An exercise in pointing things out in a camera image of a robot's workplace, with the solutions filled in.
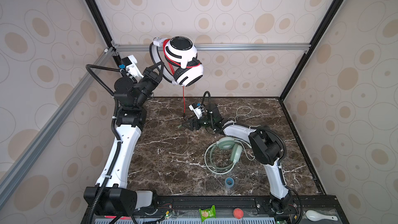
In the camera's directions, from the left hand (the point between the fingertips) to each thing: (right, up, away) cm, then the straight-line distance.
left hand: (167, 61), depth 56 cm
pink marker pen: (-22, -67, +14) cm, 72 cm away
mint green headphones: (+25, -36, +31) cm, 54 cm away
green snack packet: (+15, -65, +14) cm, 68 cm away
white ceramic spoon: (+64, -67, +15) cm, 94 cm away
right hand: (+3, -24, +33) cm, 41 cm away
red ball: (+29, -64, +13) cm, 71 cm away
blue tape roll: (+27, -56, +25) cm, 67 cm away
